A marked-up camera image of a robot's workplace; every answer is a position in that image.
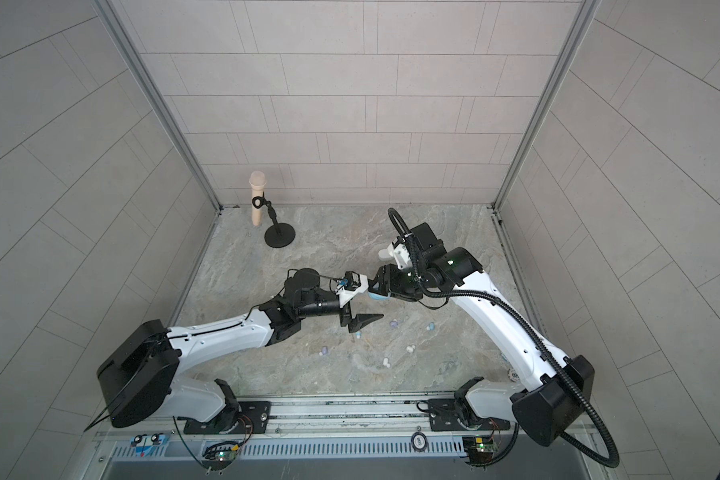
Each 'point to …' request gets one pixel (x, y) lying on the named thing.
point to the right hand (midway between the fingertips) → (375, 292)
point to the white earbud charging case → (384, 255)
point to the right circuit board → (480, 449)
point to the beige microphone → (257, 182)
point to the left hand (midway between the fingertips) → (383, 300)
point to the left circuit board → (221, 452)
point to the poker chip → (418, 441)
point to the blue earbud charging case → (378, 296)
